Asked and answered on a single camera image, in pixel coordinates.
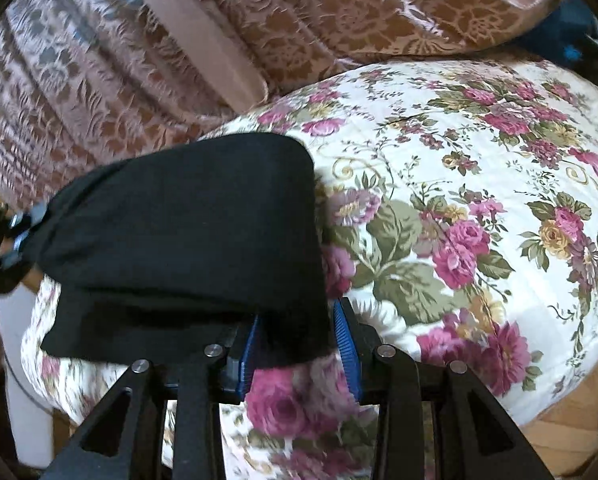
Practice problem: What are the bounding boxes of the brown floral curtain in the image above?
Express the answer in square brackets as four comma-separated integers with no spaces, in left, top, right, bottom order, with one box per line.
[0,0,564,211]

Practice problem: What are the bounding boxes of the black pants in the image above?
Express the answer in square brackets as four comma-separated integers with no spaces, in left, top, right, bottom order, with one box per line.
[39,132,340,370]

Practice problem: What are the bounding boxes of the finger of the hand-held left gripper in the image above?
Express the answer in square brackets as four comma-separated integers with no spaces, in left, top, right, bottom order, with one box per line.
[0,204,52,273]

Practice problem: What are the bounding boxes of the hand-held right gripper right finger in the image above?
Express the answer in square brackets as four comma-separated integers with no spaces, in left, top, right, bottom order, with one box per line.
[334,297,554,480]

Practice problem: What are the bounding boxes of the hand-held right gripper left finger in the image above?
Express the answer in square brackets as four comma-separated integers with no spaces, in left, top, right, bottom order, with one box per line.
[41,317,260,480]

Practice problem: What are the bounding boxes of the blue object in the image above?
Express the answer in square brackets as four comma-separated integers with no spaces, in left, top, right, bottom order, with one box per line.
[544,0,598,66]

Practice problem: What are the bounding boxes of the floral bedspread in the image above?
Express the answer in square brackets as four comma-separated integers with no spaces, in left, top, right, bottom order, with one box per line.
[21,57,598,480]

